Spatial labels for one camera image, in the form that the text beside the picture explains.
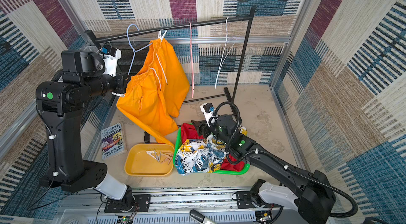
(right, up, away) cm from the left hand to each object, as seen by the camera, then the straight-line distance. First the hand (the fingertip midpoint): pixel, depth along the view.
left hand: (129, 76), depth 60 cm
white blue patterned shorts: (+26, -34, +12) cm, 45 cm away
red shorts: (+20, -26, +26) cm, 42 cm away
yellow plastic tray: (-7, -43, +27) cm, 51 cm away
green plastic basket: (+20, -39, +8) cm, 44 cm away
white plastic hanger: (+43, +25, +41) cm, 64 cm away
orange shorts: (+4, -7, +14) cm, 16 cm away
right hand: (+27, -17, +14) cm, 35 cm away
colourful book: (-24, -32, +31) cm, 51 cm away
